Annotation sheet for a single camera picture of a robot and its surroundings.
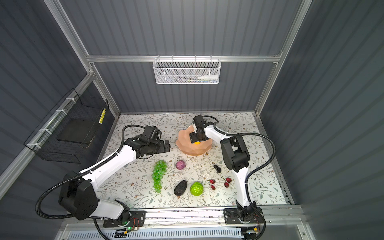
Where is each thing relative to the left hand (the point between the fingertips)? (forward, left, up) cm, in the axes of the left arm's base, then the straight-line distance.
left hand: (164, 147), depth 85 cm
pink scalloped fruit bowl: (+9, -11, -11) cm, 18 cm away
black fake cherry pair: (-10, -32, -12) cm, 35 cm away
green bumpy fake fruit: (-22, -17, -7) cm, 29 cm away
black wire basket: (+5, +46, +15) cm, 48 cm away
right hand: (+13, -20, -11) cm, 26 cm away
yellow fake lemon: (+6, -20, -6) cm, 22 cm away
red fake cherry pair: (-17, -26, -12) cm, 34 cm away
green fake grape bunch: (-8, +3, -8) cm, 12 cm away
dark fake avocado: (-20, -9, -9) cm, 24 cm away
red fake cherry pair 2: (-17, -37, -12) cm, 42 cm away
